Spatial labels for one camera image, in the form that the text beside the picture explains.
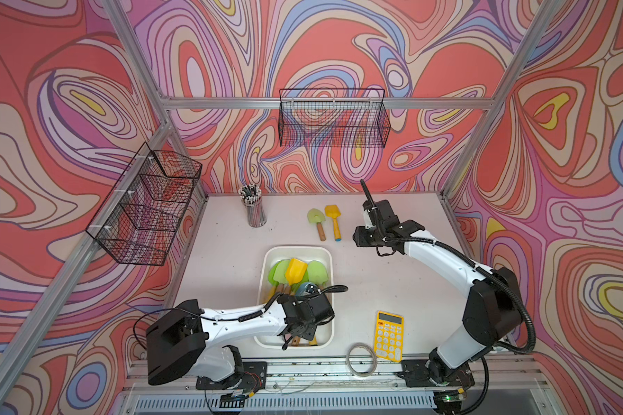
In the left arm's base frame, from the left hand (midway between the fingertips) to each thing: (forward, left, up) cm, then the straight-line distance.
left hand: (310, 330), depth 80 cm
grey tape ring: (-8, -19, -1) cm, 21 cm away
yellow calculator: (-3, -24, 0) cm, 24 cm away
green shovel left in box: (+18, +12, 0) cm, 22 cm away
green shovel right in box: (+20, -2, -1) cm, 21 cm away
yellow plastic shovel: (+49, -10, +1) cm, 50 cm away
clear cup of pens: (+44, +23, +17) cm, 52 cm away
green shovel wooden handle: (+48, -2, 0) cm, 48 cm away
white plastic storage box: (+24, +15, +5) cm, 29 cm away
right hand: (+25, -17, +12) cm, 33 cm away
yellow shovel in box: (+20, +6, +1) cm, 21 cm away
